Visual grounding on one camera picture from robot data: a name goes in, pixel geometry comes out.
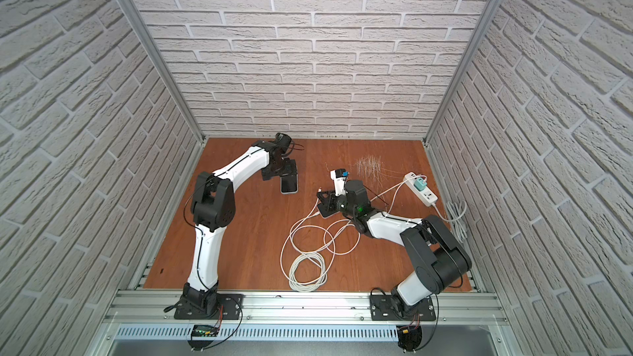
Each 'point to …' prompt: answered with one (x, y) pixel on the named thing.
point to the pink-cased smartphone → (325, 212)
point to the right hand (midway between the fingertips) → (311, 197)
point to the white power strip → (426, 195)
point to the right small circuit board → (409, 337)
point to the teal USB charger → (419, 184)
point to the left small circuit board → (205, 330)
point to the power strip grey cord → (456, 211)
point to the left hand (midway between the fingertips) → (282, 167)
